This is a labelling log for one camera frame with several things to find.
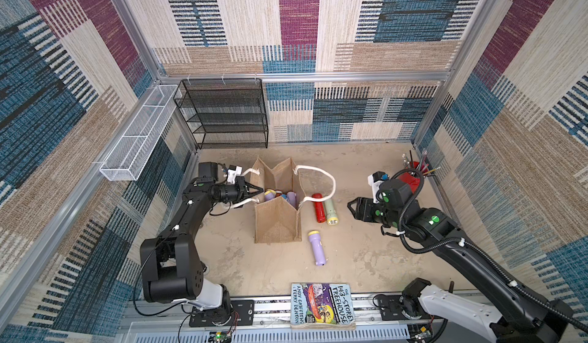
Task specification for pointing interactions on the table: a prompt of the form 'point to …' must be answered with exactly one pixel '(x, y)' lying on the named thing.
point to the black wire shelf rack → (225, 112)
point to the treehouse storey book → (322, 305)
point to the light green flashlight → (331, 217)
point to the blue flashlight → (284, 196)
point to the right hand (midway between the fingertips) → (358, 211)
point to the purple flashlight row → (318, 246)
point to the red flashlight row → (319, 207)
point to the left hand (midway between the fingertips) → (263, 190)
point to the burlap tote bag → (277, 220)
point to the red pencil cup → (408, 178)
